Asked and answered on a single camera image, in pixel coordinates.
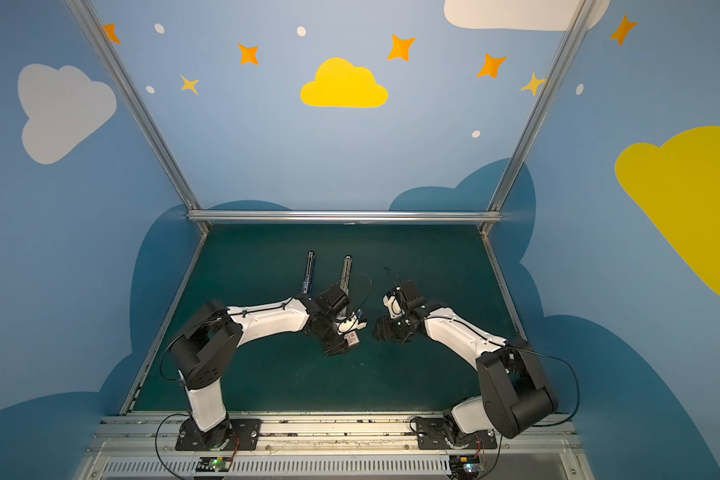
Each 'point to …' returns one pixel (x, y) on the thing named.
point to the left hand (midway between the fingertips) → (345, 341)
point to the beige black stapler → (345, 280)
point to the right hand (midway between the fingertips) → (383, 331)
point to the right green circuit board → (464, 466)
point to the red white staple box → (352, 339)
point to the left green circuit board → (211, 463)
